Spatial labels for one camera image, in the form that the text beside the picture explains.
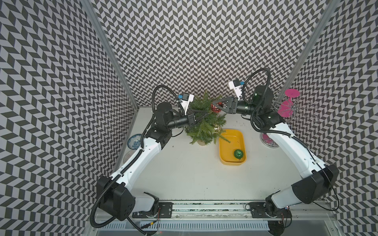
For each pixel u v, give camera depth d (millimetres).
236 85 591
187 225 693
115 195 383
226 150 914
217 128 770
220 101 625
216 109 600
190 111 616
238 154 876
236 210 738
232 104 560
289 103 770
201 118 631
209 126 737
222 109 605
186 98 589
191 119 581
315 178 394
